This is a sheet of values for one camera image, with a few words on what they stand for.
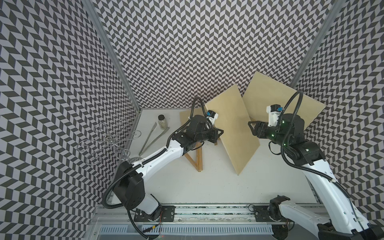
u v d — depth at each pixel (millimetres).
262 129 579
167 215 726
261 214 737
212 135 667
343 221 366
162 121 1016
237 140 866
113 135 936
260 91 952
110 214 735
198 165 848
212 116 674
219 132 738
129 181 412
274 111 569
